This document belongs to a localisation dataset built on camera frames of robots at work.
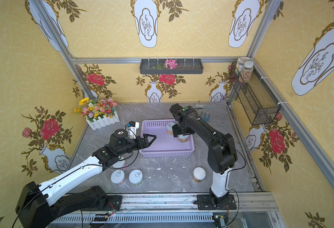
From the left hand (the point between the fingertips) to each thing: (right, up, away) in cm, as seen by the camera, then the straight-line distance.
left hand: (148, 136), depth 77 cm
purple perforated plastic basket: (+8, -9, +22) cm, 25 cm away
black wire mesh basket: (+63, +18, +5) cm, 65 cm away
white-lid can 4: (-17, -23, +1) cm, 28 cm away
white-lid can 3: (+28, -21, 0) cm, 35 cm away
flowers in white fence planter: (-36, +13, +18) cm, 42 cm away
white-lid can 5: (-7, -23, +1) cm, 23 cm away
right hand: (+22, +1, +11) cm, 25 cm away
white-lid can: (+20, -2, +7) cm, 21 cm away
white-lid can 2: (+12, +2, +22) cm, 25 cm away
